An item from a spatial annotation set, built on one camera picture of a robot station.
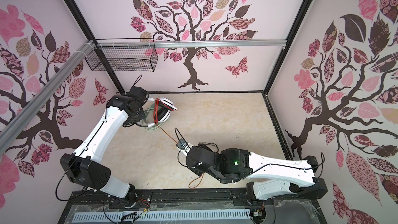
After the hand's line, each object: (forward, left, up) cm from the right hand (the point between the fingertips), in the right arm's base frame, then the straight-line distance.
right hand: (189, 152), depth 62 cm
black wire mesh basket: (+61, +44, +8) cm, 76 cm away
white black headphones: (+26, +15, -2) cm, 30 cm away
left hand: (+20, +29, -4) cm, 35 cm away
